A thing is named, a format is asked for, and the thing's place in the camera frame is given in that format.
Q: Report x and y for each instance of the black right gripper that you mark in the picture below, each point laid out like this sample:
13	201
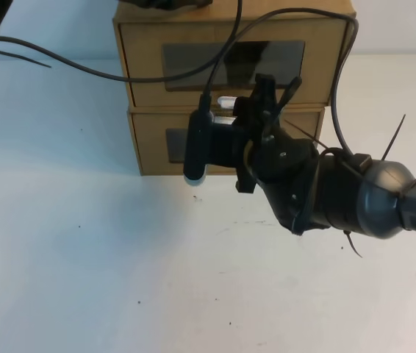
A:
285	168

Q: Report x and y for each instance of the cardboard drawer with window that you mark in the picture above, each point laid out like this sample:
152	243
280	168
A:
284	48
149	125

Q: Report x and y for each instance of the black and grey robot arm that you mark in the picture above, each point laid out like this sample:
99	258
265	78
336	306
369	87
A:
357	193

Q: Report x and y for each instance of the lower brown cardboard box shell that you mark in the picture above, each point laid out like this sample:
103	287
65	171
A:
136	147

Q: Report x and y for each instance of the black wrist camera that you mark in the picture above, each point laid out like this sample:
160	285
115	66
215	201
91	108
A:
207	143

